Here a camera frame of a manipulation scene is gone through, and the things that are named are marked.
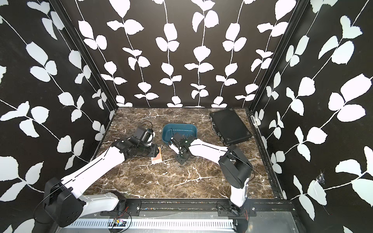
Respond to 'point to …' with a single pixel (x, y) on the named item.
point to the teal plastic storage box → (186, 129)
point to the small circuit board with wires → (119, 223)
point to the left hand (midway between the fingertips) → (157, 148)
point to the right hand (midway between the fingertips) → (179, 155)
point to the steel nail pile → (178, 167)
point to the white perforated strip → (145, 224)
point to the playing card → (157, 159)
